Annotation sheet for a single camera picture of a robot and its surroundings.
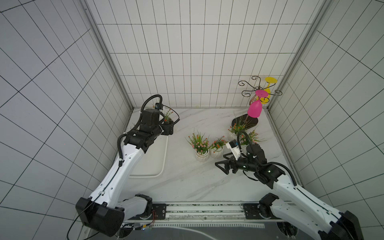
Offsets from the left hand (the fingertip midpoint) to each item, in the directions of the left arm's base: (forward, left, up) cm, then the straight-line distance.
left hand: (164, 125), depth 76 cm
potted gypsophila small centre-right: (-6, -28, -14) cm, 32 cm away
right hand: (-11, -29, -11) cm, 33 cm away
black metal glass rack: (+22, -57, -21) cm, 64 cm away
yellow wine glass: (+13, -54, +6) cm, 56 cm away
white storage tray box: (-12, +8, -20) cm, 25 cm away
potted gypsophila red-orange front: (+3, -1, +1) cm, 4 cm away
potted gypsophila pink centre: (-4, -19, -12) cm, 23 cm away
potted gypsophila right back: (+8, -40, -15) cm, 44 cm away
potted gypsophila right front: (+1, -51, -12) cm, 52 cm away
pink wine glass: (+18, -53, -4) cm, 57 cm away
